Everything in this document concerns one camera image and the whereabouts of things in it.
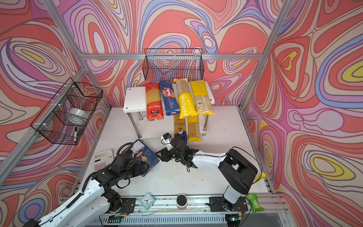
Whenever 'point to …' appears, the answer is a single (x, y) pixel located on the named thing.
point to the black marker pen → (75, 137)
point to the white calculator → (101, 159)
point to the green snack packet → (254, 198)
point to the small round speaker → (181, 201)
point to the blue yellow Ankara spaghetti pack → (180, 128)
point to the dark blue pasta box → (142, 152)
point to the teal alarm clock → (147, 201)
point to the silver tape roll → (79, 112)
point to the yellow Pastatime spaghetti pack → (193, 129)
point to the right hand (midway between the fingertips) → (160, 156)
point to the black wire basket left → (64, 118)
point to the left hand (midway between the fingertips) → (145, 169)
